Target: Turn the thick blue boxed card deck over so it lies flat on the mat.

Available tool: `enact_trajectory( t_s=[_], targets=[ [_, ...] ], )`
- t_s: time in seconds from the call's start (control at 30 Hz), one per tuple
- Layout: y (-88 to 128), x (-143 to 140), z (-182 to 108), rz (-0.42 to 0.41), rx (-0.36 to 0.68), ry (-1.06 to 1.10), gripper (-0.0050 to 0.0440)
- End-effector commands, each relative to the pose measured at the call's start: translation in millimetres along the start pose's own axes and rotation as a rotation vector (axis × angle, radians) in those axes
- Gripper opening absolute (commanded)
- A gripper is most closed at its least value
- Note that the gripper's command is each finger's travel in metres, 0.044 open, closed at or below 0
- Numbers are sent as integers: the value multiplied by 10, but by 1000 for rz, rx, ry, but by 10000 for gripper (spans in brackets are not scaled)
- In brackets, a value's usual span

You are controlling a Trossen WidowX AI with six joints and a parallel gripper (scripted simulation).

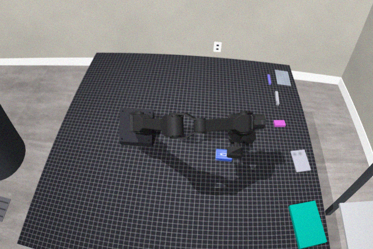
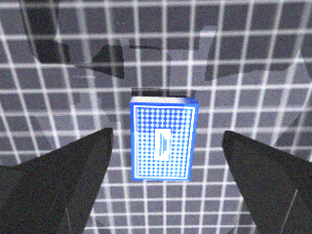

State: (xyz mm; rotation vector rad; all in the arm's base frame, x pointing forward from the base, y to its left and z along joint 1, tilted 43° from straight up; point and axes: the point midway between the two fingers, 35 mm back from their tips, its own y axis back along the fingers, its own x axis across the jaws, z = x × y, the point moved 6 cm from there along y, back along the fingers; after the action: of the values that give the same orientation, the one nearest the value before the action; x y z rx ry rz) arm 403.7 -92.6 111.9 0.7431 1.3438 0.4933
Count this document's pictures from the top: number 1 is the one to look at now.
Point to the small pink flat block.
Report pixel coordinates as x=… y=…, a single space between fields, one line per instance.
x=279 y=123

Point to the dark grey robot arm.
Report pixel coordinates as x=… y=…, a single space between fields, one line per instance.
x=173 y=125

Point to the black grid work mat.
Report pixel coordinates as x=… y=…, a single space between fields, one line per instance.
x=95 y=193

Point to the teal rectangular block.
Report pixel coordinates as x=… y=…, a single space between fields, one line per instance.
x=307 y=224

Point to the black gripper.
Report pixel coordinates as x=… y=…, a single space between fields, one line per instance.
x=234 y=151

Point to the blue rectangular card box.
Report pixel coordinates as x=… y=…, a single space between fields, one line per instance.
x=221 y=155

